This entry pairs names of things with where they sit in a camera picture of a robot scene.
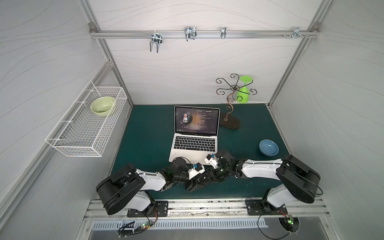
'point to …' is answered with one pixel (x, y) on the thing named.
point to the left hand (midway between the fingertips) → (203, 181)
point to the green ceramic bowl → (101, 106)
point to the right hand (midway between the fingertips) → (203, 179)
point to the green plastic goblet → (243, 95)
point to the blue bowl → (269, 147)
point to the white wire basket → (85, 127)
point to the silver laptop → (196, 130)
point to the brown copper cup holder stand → (228, 121)
